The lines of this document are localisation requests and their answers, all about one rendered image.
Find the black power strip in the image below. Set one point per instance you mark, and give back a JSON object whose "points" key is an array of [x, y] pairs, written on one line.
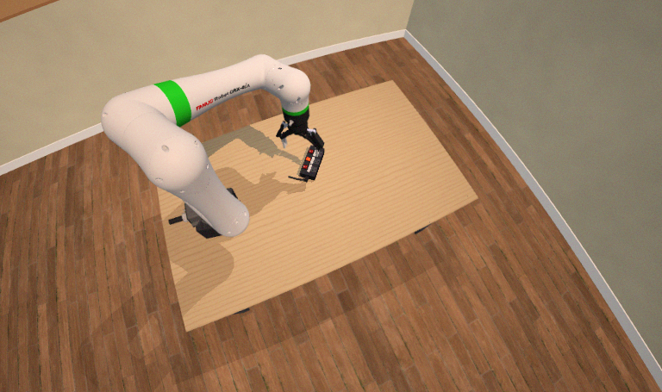
{"points": [[311, 164]]}

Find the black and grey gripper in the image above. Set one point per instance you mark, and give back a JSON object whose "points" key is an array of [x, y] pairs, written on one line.
{"points": [[315, 139]]}

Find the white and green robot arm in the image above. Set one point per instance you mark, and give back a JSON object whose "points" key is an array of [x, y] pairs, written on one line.
{"points": [[175, 160]]}

